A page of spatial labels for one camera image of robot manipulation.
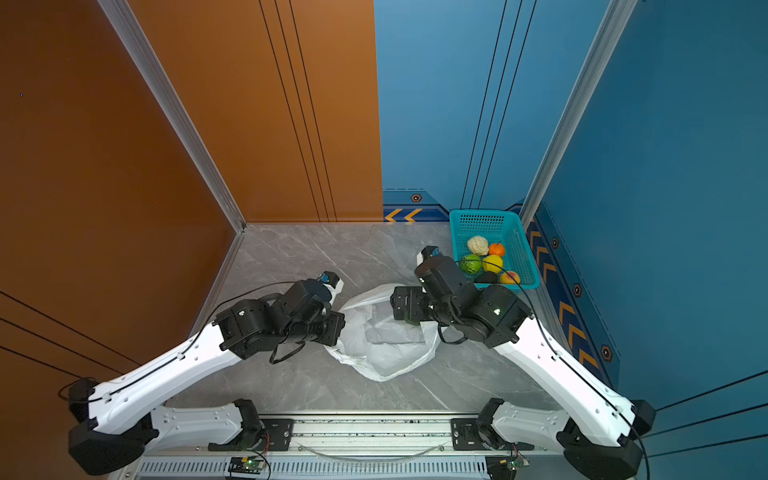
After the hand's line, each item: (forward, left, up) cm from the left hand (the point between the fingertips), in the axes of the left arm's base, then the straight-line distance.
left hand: (349, 321), depth 69 cm
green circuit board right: (-25, -40, -21) cm, 51 cm away
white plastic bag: (+1, -5, -15) cm, 16 cm away
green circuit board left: (-26, +24, -24) cm, 43 cm away
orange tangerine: (+38, -47, -19) cm, 64 cm away
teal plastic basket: (+49, -52, -18) cm, 74 cm away
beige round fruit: (+38, -40, -16) cm, 58 cm away
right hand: (+3, -14, +6) cm, 16 cm away
